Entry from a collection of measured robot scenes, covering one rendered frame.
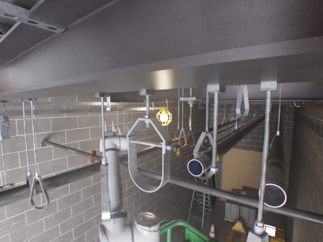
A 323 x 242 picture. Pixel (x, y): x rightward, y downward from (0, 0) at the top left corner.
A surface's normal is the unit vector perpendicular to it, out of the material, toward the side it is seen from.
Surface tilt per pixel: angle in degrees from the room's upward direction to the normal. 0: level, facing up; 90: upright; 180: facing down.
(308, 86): 90
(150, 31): 90
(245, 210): 90
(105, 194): 74
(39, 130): 90
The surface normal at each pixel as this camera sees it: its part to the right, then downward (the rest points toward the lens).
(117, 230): 0.26, -0.61
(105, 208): 0.25, -0.18
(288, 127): -0.58, 0.07
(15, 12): 0.82, 0.05
